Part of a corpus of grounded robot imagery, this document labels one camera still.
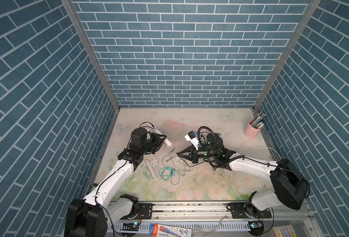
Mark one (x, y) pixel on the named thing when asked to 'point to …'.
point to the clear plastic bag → (205, 230)
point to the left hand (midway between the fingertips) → (171, 137)
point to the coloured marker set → (285, 231)
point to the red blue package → (158, 230)
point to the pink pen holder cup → (250, 131)
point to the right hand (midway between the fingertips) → (181, 156)
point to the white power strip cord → (251, 144)
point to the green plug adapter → (202, 139)
